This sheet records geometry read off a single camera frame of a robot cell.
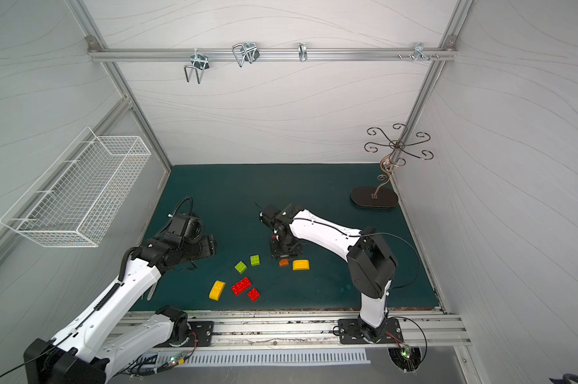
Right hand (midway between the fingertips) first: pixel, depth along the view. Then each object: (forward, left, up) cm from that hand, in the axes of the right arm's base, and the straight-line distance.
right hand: (279, 253), depth 82 cm
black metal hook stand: (+31, -43, -7) cm, 53 cm away
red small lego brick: (-12, +8, -7) cm, 16 cm away
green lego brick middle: (0, +10, -7) cm, 12 cm away
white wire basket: (+2, +58, +24) cm, 63 cm away
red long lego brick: (-10, +13, -7) cm, 18 cm away
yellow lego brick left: (-12, +21, -6) cm, 25 cm away
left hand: (-1, +23, +5) cm, 24 cm away
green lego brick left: (-3, +14, -7) cm, 16 cm away
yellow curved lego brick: (-1, -8, -7) cm, 10 cm away
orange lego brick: (-3, -2, 0) cm, 4 cm away
